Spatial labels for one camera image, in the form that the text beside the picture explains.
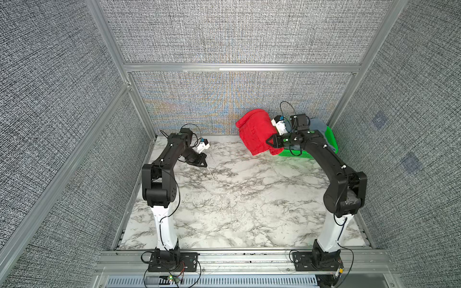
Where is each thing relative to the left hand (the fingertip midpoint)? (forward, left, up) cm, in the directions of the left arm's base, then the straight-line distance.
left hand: (207, 163), depth 94 cm
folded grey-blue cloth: (+27, -68, 0) cm, 73 cm away
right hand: (+6, -32, +13) cm, 35 cm away
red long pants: (+10, -25, +14) cm, 31 cm away
